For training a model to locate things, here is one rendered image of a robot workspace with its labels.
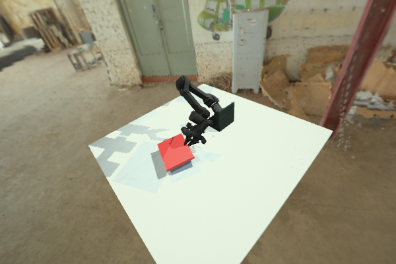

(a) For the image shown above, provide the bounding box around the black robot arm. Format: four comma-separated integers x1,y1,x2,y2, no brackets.
176,75,223,130

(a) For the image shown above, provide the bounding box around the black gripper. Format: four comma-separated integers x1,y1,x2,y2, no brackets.
181,124,207,146

